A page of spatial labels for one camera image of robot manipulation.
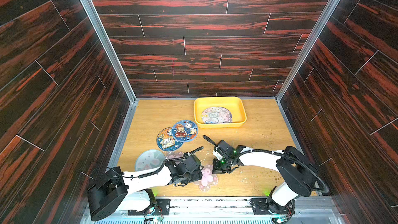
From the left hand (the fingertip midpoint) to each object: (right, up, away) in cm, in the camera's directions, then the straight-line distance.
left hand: (201, 178), depth 82 cm
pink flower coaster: (-17, +10, +9) cm, 22 cm away
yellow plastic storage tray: (+25, +41, +31) cm, 57 cm away
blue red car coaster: (-11, +23, +20) cm, 32 cm away
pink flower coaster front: (+4, -1, +1) cm, 5 cm away
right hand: (+7, +2, +5) cm, 9 cm away
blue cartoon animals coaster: (-22, +17, +15) cm, 31 cm away
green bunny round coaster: (-31, +7, +9) cm, 33 cm away
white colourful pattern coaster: (+12, +34, +26) cm, 44 cm away
